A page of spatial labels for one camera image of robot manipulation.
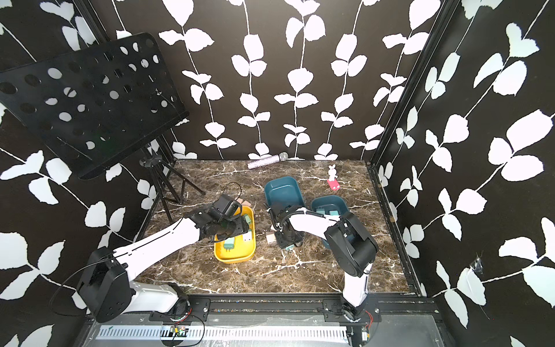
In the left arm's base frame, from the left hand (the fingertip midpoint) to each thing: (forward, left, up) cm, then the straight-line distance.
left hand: (246, 225), depth 83 cm
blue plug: (+10, -39, -10) cm, 42 cm away
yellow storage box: (-6, +2, -9) cm, 12 cm away
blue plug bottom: (-8, -17, -4) cm, 19 cm away
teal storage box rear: (+23, -16, -9) cm, 29 cm away
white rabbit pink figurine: (+29, -42, -10) cm, 52 cm away
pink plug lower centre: (-2, -10, -9) cm, 14 cm away
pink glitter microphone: (+45, -16, -7) cm, 49 cm away
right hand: (-2, -15, -10) cm, 18 cm away
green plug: (-1, 0, -7) cm, 7 cm away
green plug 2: (-3, +8, -9) cm, 12 cm away
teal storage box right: (+14, -39, -9) cm, 42 cm away
